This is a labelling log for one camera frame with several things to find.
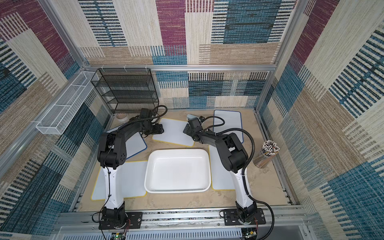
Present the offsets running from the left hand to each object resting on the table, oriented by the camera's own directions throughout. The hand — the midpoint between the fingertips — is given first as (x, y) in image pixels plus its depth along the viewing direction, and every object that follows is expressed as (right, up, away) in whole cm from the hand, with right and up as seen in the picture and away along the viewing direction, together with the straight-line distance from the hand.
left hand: (160, 130), depth 106 cm
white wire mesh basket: (-40, +7, -35) cm, 53 cm away
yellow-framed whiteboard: (+9, -2, +5) cm, 10 cm away
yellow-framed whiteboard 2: (+39, -25, -24) cm, 52 cm away
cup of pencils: (+62, -9, -29) cm, 69 cm away
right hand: (+23, -1, -1) cm, 23 cm away
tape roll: (-31, +10, +10) cm, 34 cm away
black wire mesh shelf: (-24, +29, +2) cm, 37 cm away
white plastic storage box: (+14, -24, -15) cm, 31 cm away
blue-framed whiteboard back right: (+53, +8, +9) cm, 55 cm away
